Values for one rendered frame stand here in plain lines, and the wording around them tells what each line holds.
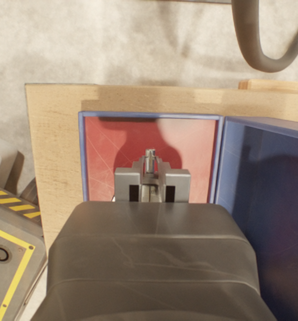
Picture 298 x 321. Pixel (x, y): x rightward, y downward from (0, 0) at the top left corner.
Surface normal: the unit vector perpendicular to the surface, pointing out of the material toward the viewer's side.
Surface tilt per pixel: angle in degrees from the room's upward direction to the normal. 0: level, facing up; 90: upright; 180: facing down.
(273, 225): 79
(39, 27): 0
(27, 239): 0
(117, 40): 0
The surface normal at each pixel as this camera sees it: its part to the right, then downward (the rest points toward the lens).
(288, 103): 0.00, 0.29
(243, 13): -0.10, 0.97
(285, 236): -0.98, 0.03
